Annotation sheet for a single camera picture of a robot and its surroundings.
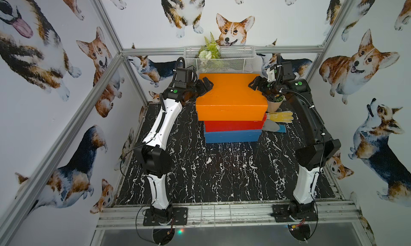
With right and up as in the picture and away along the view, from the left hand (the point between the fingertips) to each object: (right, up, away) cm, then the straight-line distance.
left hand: (212, 85), depth 80 cm
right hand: (+19, -1, 0) cm, 19 cm away
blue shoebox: (+10, -27, +12) cm, 31 cm away
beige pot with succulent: (+40, -9, +27) cm, 49 cm away
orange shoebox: (+9, -8, -6) cm, 13 cm away
